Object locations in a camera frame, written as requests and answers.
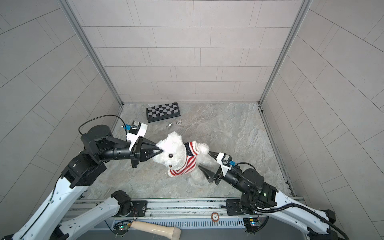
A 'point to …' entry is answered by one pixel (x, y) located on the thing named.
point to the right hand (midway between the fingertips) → (203, 163)
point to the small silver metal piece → (169, 125)
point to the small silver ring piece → (179, 123)
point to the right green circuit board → (251, 224)
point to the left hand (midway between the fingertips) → (162, 153)
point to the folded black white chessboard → (162, 112)
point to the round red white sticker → (215, 216)
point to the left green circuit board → (122, 227)
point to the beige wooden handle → (169, 232)
